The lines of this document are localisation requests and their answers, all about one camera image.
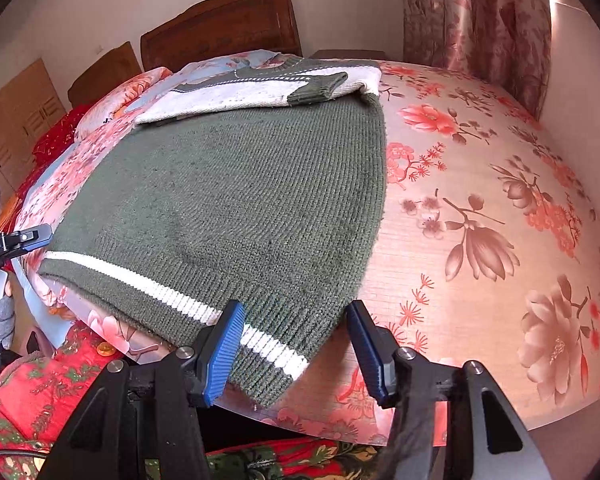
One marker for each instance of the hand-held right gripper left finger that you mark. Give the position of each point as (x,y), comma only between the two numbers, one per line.
(225,355)

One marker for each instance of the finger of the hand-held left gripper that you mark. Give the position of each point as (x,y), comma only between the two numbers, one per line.
(30,239)

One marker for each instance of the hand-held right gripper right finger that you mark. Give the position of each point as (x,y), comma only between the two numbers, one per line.
(370,355)

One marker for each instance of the green knit sweater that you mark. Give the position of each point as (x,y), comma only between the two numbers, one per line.
(230,200)

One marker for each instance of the red blanket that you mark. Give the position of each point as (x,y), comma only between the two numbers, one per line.
(55,135)

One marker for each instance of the light wooden wardrobe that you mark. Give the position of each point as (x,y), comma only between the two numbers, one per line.
(20,110)

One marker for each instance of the person's red floral clothing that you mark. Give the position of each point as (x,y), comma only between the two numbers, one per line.
(40,385)

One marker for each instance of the pink floral pillow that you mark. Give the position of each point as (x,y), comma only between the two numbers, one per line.
(110,105)

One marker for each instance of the small wooden headboard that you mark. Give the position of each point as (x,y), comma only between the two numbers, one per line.
(105,77)

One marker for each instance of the pink floral bed sheet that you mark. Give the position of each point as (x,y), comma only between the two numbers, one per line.
(480,185)

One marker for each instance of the large carved wooden headboard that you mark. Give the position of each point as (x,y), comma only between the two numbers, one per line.
(220,30)

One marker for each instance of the dark wooden nightstand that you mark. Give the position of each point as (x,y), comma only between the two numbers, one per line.
(345,55)

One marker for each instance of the pink floral curtain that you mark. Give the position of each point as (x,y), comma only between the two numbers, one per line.
(480,20)

